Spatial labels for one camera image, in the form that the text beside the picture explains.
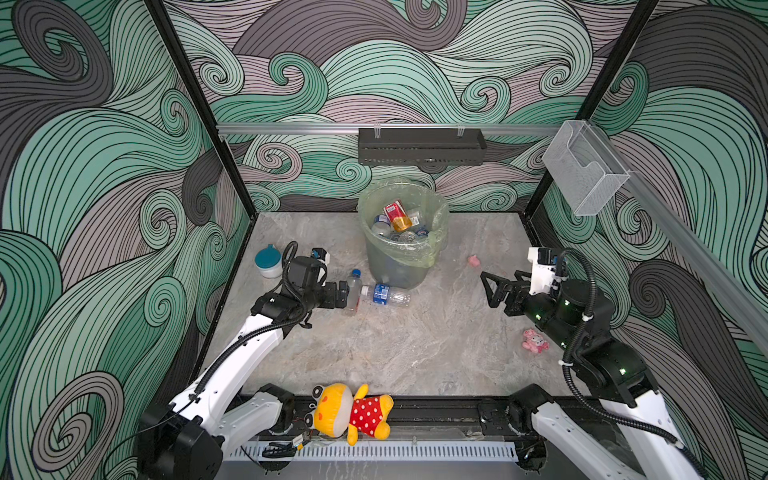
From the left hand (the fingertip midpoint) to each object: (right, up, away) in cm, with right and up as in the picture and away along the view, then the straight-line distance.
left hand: (334, 284), depth 80 cm
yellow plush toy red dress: (+2, -28, -13) cm, 30 cm away
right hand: (+39, +5, -16) cm, 42 cm away
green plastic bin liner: (+25, +26, +12) cm, 38 cm away
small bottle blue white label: (+13, +17, +10) cm, 23 cm away
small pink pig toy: (+46, +4, +24) cm, 52 cm away
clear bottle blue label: (+15, -5, +10) cm, 18 cm away
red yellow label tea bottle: (+18, +20, +7) cm, 27 cm away
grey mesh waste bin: (+18, +2, +12) cm, 21 cm away
